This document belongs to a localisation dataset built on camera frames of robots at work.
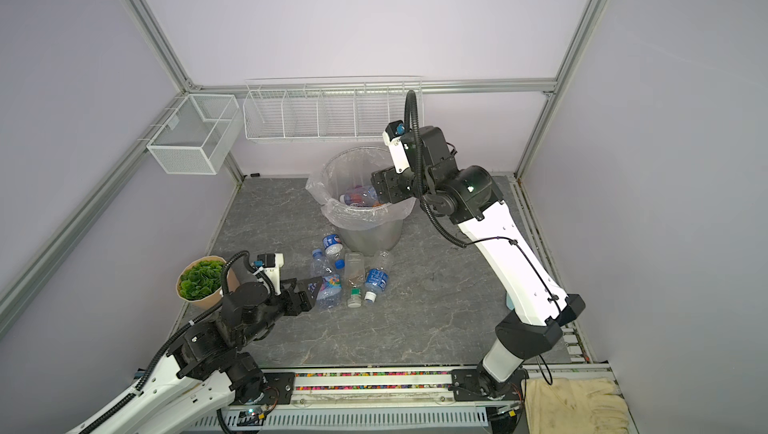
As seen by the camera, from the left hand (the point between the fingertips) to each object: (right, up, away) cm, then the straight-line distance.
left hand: (311, 285), depth 73 cm
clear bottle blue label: (+15, -3, +14) cm, 21 cm away
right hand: (+20, +26, -8) cm, 34 cm away
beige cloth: (+64, -28, -2) cm, 70 cm away
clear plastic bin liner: (+8, +32, +20) cm, 38 cm away
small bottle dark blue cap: (+1, +6, +23) cm, 24 cm away
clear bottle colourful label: (+2, -6, +14) cm, 16 cm away
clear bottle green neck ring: (+8, -2, +21) cm, 22 cm away
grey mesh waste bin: (+12, +9, +18) cm, 24 cm away
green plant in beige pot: (-32, -1, +8) cm, 33 cm away
